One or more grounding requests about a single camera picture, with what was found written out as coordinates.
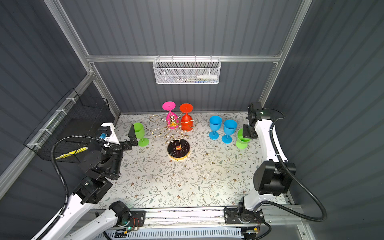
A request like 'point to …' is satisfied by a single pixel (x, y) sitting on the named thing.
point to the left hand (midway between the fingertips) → (120, 127)
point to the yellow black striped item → (73, 152)
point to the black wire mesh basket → (77, 115)
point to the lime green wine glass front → (140, 133)
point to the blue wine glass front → (215, 123)
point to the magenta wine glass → (172, 120)
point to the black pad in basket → (84, 127)
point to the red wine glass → (186, 120)
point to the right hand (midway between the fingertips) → (254, 136)
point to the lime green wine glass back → (241, 142)
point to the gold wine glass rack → (178, 149)
